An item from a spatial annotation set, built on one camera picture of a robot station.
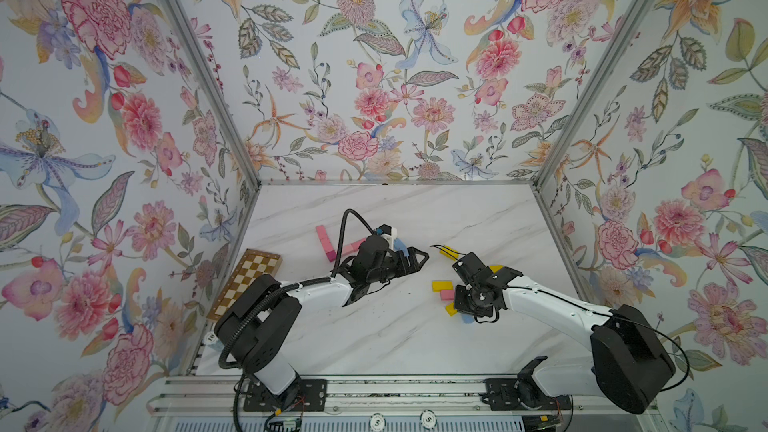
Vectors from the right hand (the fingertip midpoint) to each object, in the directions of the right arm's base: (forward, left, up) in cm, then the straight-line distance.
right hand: (457, 301), depth 88 cm
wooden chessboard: (+10, +64, +1) cm, 64 cm away
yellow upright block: (+6, +4, -1) cm, 7 cm away
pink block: (+23, +44, -3) cm, 50 cm away
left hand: (+7, +10, +12) cm, 17 cm away
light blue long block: (+20, +17, -2) cm, 27 cm away
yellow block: (-2, -4, +25) cm, 25 cm away
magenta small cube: (+16, +40, -2) cm, 43 cm away
